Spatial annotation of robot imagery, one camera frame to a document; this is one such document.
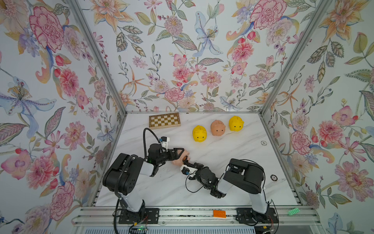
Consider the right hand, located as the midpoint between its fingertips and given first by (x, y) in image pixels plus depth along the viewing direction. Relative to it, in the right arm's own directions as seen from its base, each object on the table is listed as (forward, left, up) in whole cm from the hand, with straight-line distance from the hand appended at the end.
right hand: (187, 159), depth 89 cm
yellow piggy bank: (+18, -8, +3) cm, 19 cm away
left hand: (+4, +4, +2) cm, 6 cm away
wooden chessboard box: (+33, +20, -2) cm, 38 cm away
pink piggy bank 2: (+23, -20, +3) cm, 31 cm away
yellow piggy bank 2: (+28, -33, +2) cm, 43 cm away
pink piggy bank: (0, +2, +2) cm, 3 cm away
